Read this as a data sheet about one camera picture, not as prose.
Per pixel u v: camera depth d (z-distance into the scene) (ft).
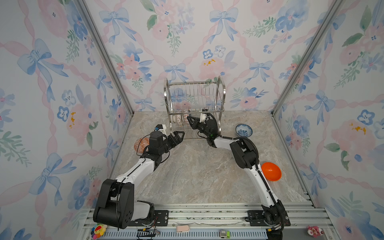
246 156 2.21
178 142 2.51
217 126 2.74
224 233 2.22
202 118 3.09
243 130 3.50
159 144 2.21
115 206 1.40
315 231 2.22
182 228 2.28
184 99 3.77
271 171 2.82
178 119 3.28
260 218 2.40
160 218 2.42
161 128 2.61
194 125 3.08
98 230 2.27
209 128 2.80
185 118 3.29
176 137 2.50
